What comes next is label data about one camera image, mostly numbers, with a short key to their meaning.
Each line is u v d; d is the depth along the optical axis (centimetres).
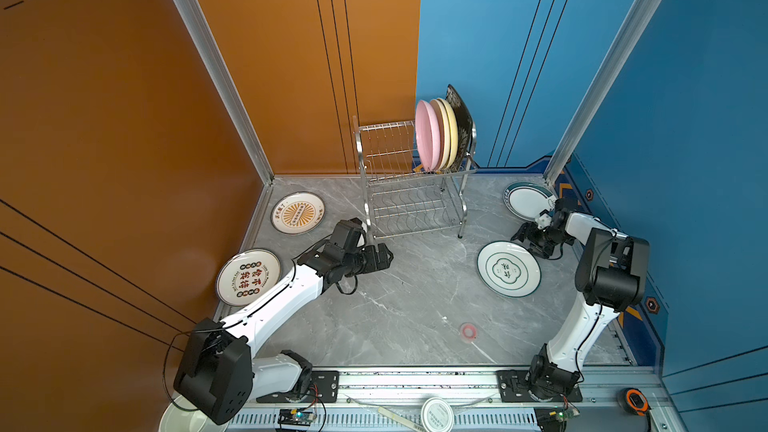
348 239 64
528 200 115
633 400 69
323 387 74
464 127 77
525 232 90
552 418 70
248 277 92
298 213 109
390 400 73
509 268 94
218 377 40
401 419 70
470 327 82
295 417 71
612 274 52
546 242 85
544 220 93
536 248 89
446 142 74
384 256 74
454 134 74
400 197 106
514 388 72
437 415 65
